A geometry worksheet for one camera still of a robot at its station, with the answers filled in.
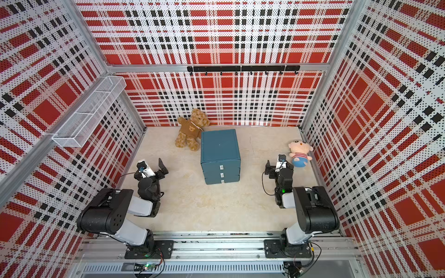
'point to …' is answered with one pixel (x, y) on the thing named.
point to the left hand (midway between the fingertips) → (155, 161)
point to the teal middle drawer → (221, 173)
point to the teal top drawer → (221, 165)
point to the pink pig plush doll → (299, 150)
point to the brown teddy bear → (190, 130)
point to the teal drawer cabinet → (220, 156)
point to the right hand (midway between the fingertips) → (279, 160)
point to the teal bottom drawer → (218, 180)
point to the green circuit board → (138, 267)
